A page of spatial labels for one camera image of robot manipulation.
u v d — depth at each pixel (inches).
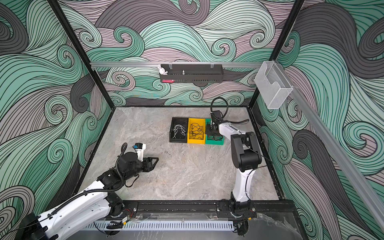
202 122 41.1
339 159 19.7
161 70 33.6
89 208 22.0
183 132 40.6
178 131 39.6
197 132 40.8
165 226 29.9
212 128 30.7
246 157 20.7
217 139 33.7
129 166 23.8
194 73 37.5
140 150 28.1
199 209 29.3
